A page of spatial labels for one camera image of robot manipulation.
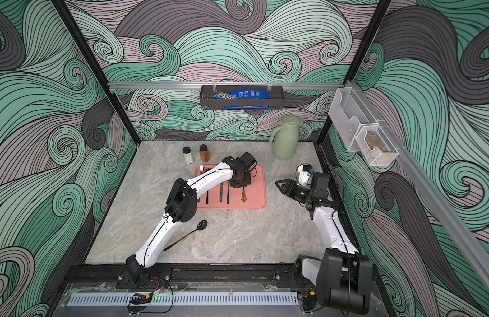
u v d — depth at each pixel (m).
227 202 0.93
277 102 0.88
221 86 0.94
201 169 1.06
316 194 0.65
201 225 0.85
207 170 1.05
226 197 0.95
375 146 0.67
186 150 1.04
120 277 0.73
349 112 0.93
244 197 0.95
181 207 0.64
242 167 0.78
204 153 1.04
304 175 0.76
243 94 0.92
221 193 0.96
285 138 1.00
